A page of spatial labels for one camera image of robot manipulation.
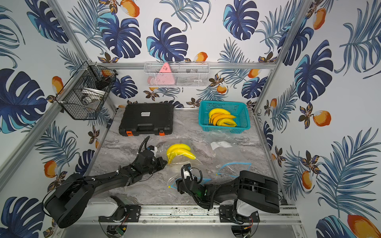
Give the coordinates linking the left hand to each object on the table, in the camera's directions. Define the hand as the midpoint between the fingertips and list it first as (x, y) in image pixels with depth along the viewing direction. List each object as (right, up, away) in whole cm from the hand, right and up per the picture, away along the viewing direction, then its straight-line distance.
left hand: (168, 160), depth 86 cm
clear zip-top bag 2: (-1, -10, +1) cm, 10 cm away
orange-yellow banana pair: (+32, +27, +23) cm, 47 cm away
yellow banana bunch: (+7, +6, +3) cm, 9 cm away
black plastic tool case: (-18, +25, +21) cm, 37 cm away
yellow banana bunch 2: (+33, +31, +23) cm, 51 cm away
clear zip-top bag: (+38, +3, +7) cm, 38 cm away
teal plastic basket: (+49, +33, +27) cm, 65 cm away
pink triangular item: (-3, +50, +4) cm, 50 cm away
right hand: (+7, -9, -3) cm, 12 cm away
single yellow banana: (+38, +22, +18) cm, 47 cm away
